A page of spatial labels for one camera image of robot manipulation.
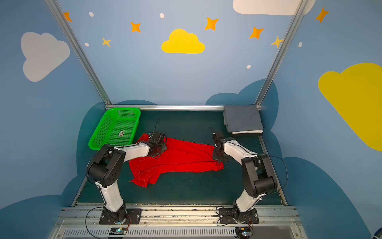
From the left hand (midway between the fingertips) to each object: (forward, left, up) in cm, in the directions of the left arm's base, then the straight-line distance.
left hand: (165, 147), depth 100 cm
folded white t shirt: (+12, -66, +4) cm, 67 cm away
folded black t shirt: (+10, -58, +2) cm, 59 cm away
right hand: (-8, -37, +2) cm, 38 cm away
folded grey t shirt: (+21, -52, +8) cm, 57 cm away
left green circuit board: (-47, +17, -1) cm, 50 cm away
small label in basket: (+12, +35, -1) cm, 37 cm away
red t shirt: (-5, -10, -3) cm, 11 cm away
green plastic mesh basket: (+17, +39, 0) cm, 42 cm away
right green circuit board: (-46, -44, -2) cm, 64 cm away
